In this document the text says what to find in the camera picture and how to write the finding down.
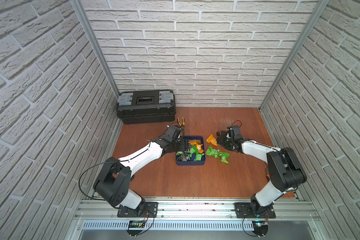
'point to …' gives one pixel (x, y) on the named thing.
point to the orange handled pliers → (267, 173)
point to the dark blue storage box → (192, 152)
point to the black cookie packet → (183, 157)
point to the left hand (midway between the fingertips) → (187, 143)
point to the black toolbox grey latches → (137, 107)
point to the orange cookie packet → (194, 141)
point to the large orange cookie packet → (211, 139)
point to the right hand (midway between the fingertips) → (219, 140)
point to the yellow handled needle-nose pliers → (181, 126)
